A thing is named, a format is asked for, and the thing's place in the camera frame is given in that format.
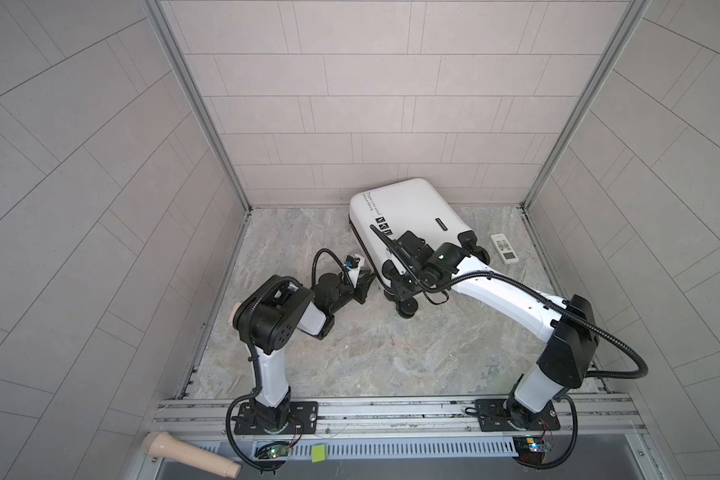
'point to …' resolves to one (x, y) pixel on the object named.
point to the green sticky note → (318, 453)
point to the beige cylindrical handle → (170, 445)
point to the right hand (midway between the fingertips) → (396, 288)
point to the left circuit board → (273, 450)
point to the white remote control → (504, 249)
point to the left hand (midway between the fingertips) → (379, 271)
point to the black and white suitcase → (410, 205)
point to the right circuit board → (530, 449)
